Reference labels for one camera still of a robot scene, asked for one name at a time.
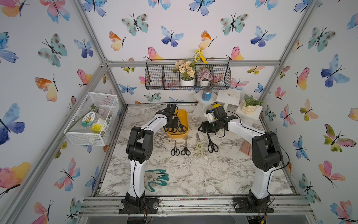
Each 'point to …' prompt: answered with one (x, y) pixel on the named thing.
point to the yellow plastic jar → (216, 105)
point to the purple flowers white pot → (204, 76)
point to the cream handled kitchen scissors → (199, 150)
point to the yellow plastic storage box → (182, 118)
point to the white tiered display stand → (230, 97)
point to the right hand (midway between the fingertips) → (202, 127)
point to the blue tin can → (207, 94)
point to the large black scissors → (212, 146)
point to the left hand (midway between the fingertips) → (175, 122)
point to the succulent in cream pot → (249, 104)
